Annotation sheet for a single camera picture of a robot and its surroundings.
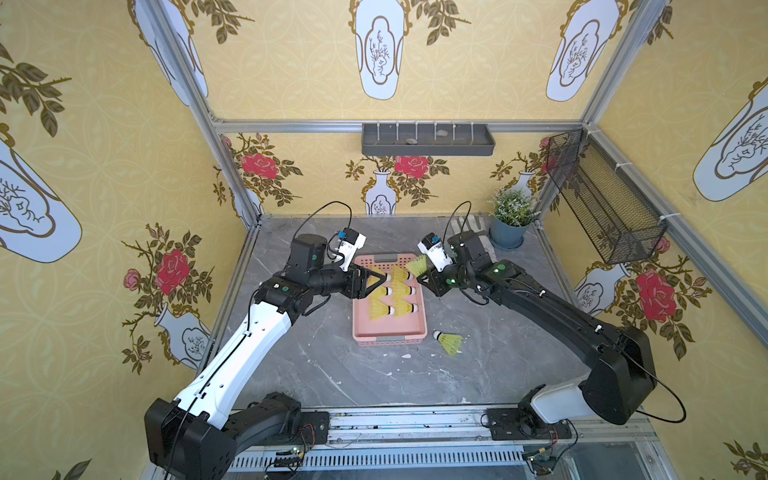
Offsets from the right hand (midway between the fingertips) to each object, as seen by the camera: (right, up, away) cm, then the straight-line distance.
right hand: (420, 279), depth 81 cm
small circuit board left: (-33, -42, -8) cm, 54 cm away
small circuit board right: (+28, -42, -8) cm, 51 cm away
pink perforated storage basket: (-8, -17, +11) cm, 22 cm away
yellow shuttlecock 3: (-13, -7, +12) cm, 19 cm away
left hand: (-10, +2, -9) cm, 14 cm away
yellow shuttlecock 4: (-11, -11, +12) cm, 20 cm away
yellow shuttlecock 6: (+9, -18, +4) cm, 21 cm away
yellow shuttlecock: (-5, -6, +15) cm, 17 cm away
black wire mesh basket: (+56, +16, +3) cm, 58 cm away
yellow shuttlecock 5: (-1, +4, -4) cm, 6 cm away
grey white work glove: (+23, +17, +38) cm, 47 cm away
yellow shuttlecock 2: (-4, -10, +12) cm, 16 cm away
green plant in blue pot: (+33, +19, +20) cm, 43 cm away
